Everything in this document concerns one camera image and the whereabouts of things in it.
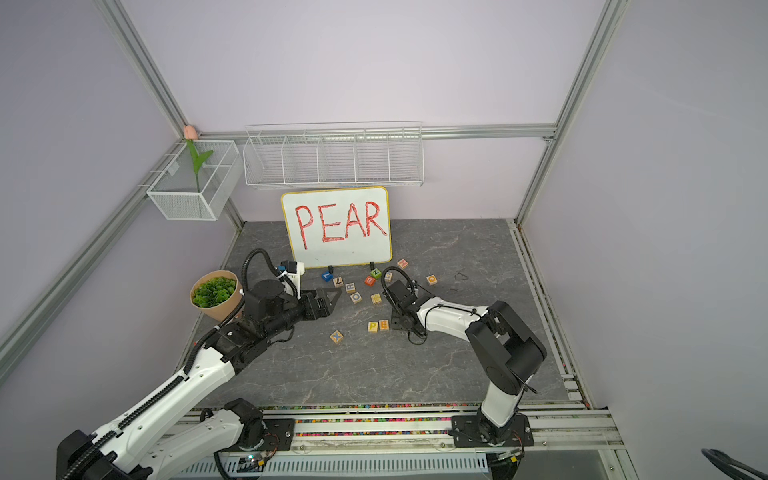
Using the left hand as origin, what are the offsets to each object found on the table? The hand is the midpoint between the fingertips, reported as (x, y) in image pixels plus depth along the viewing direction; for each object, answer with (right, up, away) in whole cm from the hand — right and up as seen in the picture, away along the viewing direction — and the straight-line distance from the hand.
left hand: (329, 294), depth 76 cm
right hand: (+19, -10, +18) cm, 28 cm away
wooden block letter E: (+13, -12, +16) cm, 24 cm away
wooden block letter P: (+10, -12, +16) cm, 22 cm away
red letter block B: (+8, +1, +26) cm, 28 cm away
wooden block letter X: (-1, -15, +13) cm, 20 cm away
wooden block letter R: (+29, +1, +26) cm, 39 cm away
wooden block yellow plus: (+11, -5, +22) cm, 25 cm away
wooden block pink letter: (+20, +6, +32) cm, 38 cm away
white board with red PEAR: (-2, +19, +24) cm, 30 cm away
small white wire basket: (-39, +26, +2) cm, 47 cm away
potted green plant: (-36, -2, +11) cm, 37 cm away
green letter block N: (+10, +3, +29) cm, 30 cm away
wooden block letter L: (-3, 0, +26) cm, 27 cm away
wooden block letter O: (+4, -4, +22) cm, 23 cm away
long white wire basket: (-3, +43, +22) cm, 48 cm away
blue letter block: (-7, +2, +29) cm, 30 cm away
